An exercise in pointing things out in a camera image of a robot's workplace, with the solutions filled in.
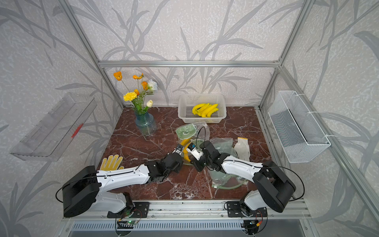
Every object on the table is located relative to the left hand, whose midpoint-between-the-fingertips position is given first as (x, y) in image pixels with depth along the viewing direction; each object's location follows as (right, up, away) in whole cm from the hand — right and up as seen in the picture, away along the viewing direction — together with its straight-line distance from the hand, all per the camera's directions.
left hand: (180, 158), depth 85 cm
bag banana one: (+19, +26, +26) cm, 41 cm away
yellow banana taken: (+21, +32, +29) cm, 48 cm away
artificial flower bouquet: (-25, +36, -1) cm, 43 cm away
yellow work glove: (-42, -5, +4) cm, 42 cm away
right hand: (+7, -1, -1) cm, 7 cm away
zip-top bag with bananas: (+22, -9, -8) cm, 25 cm away
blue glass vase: (-24, +20, +11) cm, 33 cm away
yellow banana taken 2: (+10, +31, +31) cm, 45 cm away
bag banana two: (+1, +7, +11) cm, 13 cm away
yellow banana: (+15, +30, +29) cm, 44 cm away
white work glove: (+40, +3, +11) cm, 41 cm away
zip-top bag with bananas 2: (+6, +12, +8) cm, 16 cm away
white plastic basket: (+1, +37, +34) cm, 51 cm away
